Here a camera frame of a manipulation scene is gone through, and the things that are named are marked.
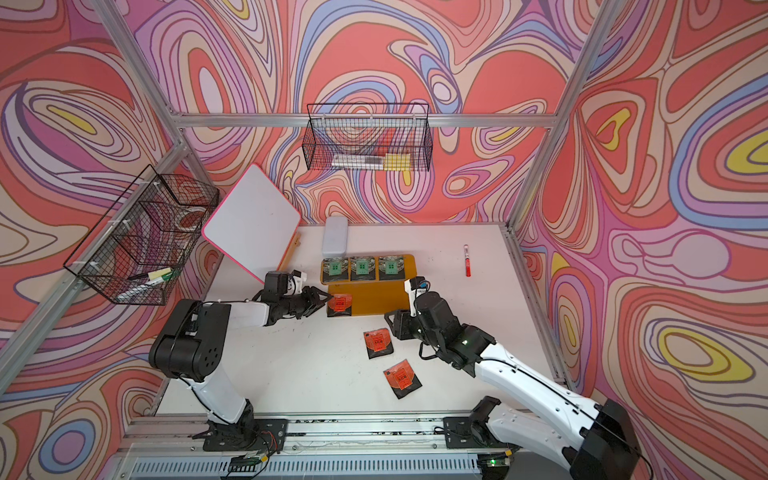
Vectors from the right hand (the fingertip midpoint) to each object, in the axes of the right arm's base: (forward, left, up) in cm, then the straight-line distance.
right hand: (395, 323), depth 77 cm
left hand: (+15, +20, -11) cm, 27 cm away
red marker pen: (+26, -27, -15) cm, 41 cm away
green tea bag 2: (+19, +17, 0) cm, 25 cm away
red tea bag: (+14, +17, -13) cm, 26 cm away
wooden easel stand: (+39, +35, -9) cm, 53 cm away
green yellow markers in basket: (+8, +57, +14) cm, 59 cm away
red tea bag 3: (-10, -2, -15) cm, 18 cm away
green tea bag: (+18, +9, 0) cm, 20 cm away
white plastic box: (+45, +21, -13) cm, 51 cm away
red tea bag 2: (+1, +5, -14) cm, 15 cm away
